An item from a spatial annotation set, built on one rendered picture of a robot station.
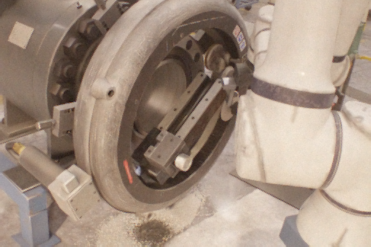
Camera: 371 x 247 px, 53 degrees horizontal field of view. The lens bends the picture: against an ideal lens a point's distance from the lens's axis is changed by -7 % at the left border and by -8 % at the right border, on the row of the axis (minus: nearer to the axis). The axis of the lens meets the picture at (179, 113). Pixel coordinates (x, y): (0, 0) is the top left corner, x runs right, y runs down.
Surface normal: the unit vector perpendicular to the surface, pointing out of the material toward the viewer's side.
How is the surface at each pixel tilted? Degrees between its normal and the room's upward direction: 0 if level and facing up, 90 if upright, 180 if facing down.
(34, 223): 90
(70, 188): 90
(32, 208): 90
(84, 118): 80
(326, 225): 68
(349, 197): 90
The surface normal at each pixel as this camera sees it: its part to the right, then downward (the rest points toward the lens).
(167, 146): -0.28, -0.55
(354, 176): -0.09, 0.44
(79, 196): 0.77, 0.36
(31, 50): -0.54, -0.09
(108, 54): -0.43, -0.30
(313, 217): -0.85, -0.36
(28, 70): -0.60, 0.12
